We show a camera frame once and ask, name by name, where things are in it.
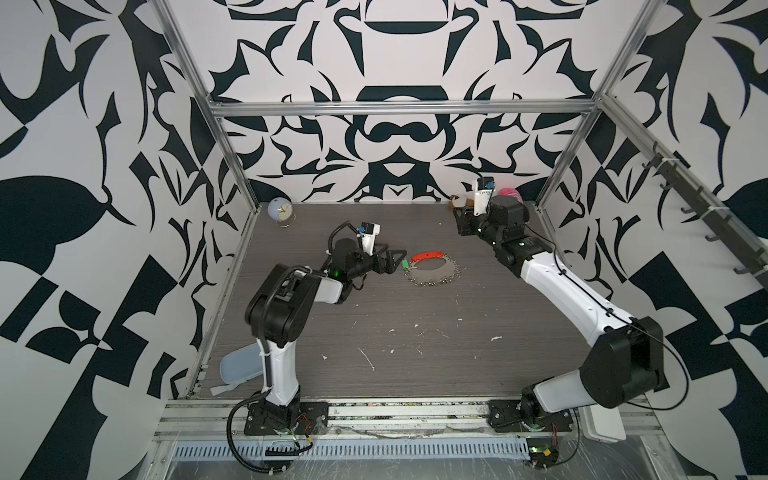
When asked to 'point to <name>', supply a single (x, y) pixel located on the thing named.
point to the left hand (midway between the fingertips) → (399, 242)
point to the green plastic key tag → (405, 263)
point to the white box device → (602, 424)
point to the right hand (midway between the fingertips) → (462, 204)
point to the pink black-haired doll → (511, 192)
